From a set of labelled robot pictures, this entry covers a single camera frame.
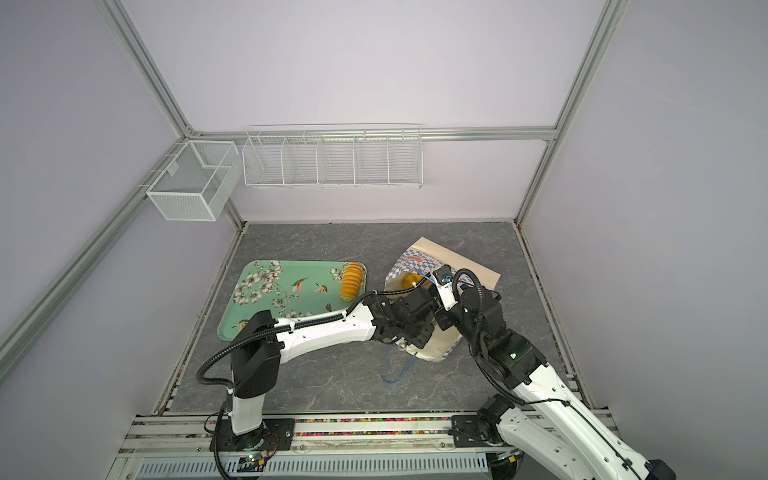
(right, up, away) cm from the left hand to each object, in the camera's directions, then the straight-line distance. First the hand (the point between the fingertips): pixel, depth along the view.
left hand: (425, 336), depth 80 cm
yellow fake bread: (-4, +14, +16) cm, 21 cm away
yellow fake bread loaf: (-23, +13, +19) cm, 33 cm away
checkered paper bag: (0, +21, +5) cm, 22 cm away
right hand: (+3, +14, -9) cm, 17 cm away
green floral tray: (-45, +10, +22) cm, 51 cm away
